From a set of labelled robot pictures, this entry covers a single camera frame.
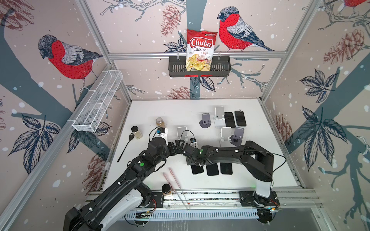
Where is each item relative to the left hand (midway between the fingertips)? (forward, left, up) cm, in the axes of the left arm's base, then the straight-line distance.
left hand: (179, 143), depth 74 cm
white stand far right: (+25, -27, -13) cm, 39 cm away
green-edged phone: (-8, -10, -19) cm, 22 cm away
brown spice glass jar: (+21, +14, -10) cm, 27 cm away
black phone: (+29, -36, -18) cm, 50 cm away
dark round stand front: (+10, -37, -15) cm, 41 cm away
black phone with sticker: (-8, -19, -18) cm, 28 cm away
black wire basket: (+59, -30, +8) cm, 67 cm away
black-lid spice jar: (+14, +29, -13) cm, 35 cm away
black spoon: (+15, +35, -19) cm, 42 cm away
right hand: (-2, -7, -21) cm, 22 cm away
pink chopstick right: (-19, 0, -18) cm, 26 cm away
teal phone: (+33, -47, -22) cm, 62 cm away
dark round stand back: (+24, -17, -14) cm, 33 cm away
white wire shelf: (+11, +45, +11) cm, 48 cm away
